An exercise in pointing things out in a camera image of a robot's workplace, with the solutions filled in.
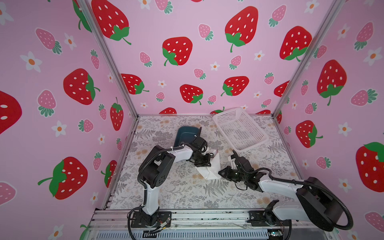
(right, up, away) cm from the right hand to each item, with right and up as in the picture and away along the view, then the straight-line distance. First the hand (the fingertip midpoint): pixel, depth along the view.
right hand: (217, 173), depth 85 cm
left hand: (-2, +3, +7) cm, 8 cm away
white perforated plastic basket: (+21, +24, +26) cm, 41 cm away
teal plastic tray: (-20, +22, +22) cm, 37 cm away
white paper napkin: (-1, -1, +5) cm, 5 cm away
